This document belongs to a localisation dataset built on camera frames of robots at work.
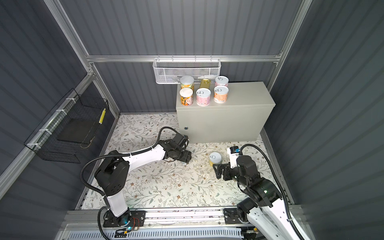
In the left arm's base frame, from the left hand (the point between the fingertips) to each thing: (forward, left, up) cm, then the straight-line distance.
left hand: (187, 155), depth 91 cm
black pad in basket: (+8, +58, +19) cm, 61 cm away
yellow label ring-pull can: (-3, -17, +1) cm, 17 cm away
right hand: (-14, -18, +14) cm, 27 cm away
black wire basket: (-6, +59, +29) cm, 66 cm away
